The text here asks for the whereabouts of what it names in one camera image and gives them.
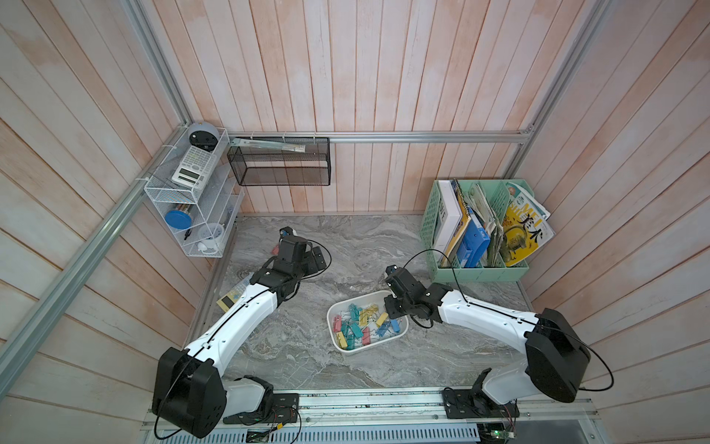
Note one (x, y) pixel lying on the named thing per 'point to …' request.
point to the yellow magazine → (525, 226)
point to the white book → (447, 214)
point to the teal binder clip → (357, 330)
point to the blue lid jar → (178, 219)
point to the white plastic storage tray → (359, 323)
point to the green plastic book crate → (489, 198)
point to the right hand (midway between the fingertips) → (389, 301)
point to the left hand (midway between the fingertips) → (309, 260)
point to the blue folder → (474, 240)
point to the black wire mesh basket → (259, 166)
